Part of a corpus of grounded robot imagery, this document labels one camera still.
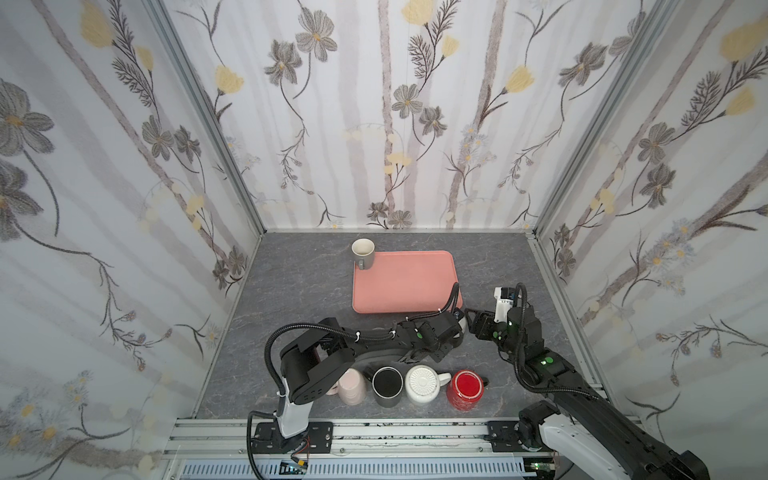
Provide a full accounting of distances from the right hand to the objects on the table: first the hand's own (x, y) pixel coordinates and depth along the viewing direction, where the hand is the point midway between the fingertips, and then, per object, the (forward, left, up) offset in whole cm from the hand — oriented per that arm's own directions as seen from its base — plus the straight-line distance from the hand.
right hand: (469, 306), depth 81 cm
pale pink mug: (-21, +31, -7) cm, 38 cm away
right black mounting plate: (-29, -8, -13) cm, 33 cm away
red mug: (-20, +2, -8) cm, 21 cm away
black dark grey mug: (-20, +22, -8) cm, 30 cm away
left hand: (-3, +7, -12) cm, 14 cm away
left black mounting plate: (-32, +51, -16) cm, 62 cm away
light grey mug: (+26, +31, -11) cm, 42 cm away
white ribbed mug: (-19, +13, -7) cm, 24 cm away
